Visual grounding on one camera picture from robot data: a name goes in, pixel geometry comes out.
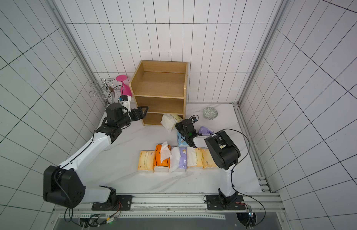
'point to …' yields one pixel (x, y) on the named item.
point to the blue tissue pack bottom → (182, 141)
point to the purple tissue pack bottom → (205, 131)
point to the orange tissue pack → (162, 157)
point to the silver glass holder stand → (103, 86)
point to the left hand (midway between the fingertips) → (143, 110)
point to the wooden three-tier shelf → (161, 86)
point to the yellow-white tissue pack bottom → (169, 121)
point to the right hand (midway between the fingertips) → (170, 123)
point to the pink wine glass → (124, 90)
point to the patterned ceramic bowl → (210, 113)
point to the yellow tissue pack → (146, 160)
